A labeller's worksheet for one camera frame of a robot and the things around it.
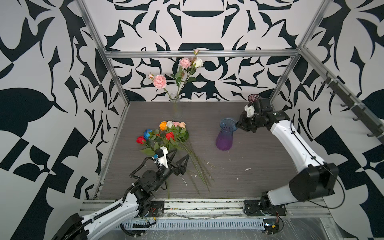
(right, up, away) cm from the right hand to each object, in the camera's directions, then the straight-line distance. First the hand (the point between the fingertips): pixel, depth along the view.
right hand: (236, 122), depth 80 cm
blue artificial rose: (-52, -8, +16) cm, 55 cm away
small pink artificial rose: (-34, -1, +22) cm, 41 cm away
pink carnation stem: (-40, +22, -1) cm, 46 cm away
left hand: (-28, -13, -8) cm, 32 cm away
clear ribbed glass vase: (-35, +10, +24) cm, 43 cm away
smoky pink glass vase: (+16, +15, +17) cm, 28 cm away
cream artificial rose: (-38, -2, +19) cm, 42 cm away
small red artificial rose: (-37, -9, +16) cm, 42 cm away
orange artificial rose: (-42, -3, +21) cm, 47 cm away
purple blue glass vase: (-3, -10, +14) cm, 18 cm away
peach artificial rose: (-30, -2, +22) cm, 37 cm away
